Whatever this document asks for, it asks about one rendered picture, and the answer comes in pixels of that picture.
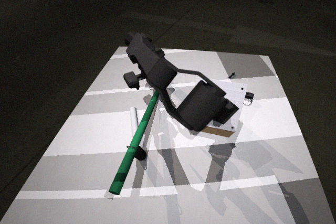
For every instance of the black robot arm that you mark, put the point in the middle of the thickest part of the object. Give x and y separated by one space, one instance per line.
204 103

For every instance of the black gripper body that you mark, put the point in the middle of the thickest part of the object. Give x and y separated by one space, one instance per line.
132 80

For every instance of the white cylinder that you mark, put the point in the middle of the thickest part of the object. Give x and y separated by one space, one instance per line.
133 119

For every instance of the green cylindrical rod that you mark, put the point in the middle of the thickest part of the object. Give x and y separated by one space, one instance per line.
125 166

